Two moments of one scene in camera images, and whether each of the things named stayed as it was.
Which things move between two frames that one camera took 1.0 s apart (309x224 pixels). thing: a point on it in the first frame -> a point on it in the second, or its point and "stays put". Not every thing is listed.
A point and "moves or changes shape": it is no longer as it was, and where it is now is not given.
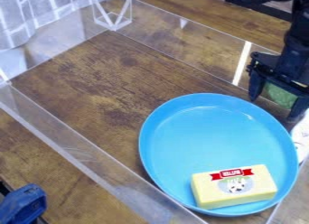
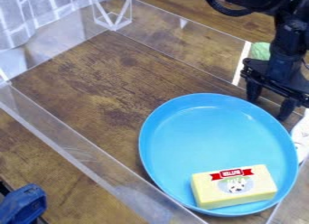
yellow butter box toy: (231, 186) stays put
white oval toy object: (299, 135) stays put
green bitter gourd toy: (278, 96) moves or changes shape
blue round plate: (215, 133) stays put
